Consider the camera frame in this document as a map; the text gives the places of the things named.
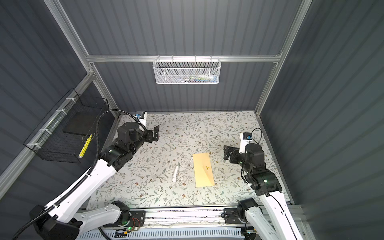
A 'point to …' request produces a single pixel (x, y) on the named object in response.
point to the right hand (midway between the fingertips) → (235, 148)
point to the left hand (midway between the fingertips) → (149, 125)
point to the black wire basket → (62, 134)
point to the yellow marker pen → (80, 155)
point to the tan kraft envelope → (203, 174)
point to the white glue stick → (175, 173)
